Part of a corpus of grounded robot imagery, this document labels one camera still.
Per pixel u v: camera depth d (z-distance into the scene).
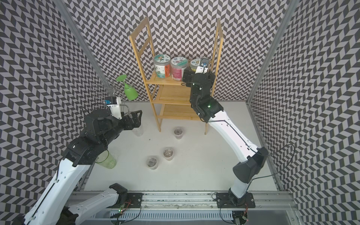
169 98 0.79
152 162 0.81
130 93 0.98
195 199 0.75
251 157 0.42
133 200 0.71
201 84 0.45
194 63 0.61
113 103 0.51
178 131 0.94
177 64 0.62
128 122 0.54
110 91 1.16
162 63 0.63
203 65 0.51
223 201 0.74
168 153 0.85
